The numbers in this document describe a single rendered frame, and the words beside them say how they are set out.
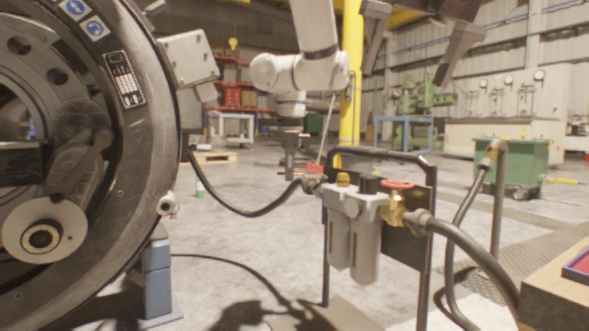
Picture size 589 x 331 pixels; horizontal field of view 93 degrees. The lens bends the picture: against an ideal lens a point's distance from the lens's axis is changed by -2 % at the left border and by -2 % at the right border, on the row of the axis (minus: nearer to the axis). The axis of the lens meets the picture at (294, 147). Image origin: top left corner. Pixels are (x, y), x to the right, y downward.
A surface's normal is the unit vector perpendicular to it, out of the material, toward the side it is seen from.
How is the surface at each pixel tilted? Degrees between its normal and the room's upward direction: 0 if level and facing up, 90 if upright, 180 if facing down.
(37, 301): 90
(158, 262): 90
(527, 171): 90
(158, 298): 90
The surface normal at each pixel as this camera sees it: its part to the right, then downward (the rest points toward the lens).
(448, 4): 0.01, 0.76
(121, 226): 0.53, 0.07
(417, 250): -0.85, 0.02
